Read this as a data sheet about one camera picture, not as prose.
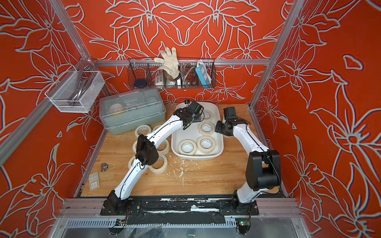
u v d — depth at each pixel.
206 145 0.95
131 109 0.93
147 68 0.96
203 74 0.87
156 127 1.02
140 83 0.95
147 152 0.62
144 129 1.04
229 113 0.70
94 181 0.81
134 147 0.92
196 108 0.76
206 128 1.04
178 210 0.73
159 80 0.94
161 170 0.83
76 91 0.76
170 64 0.90
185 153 0.89
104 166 0.85
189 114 0.72
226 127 0.67
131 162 0.86
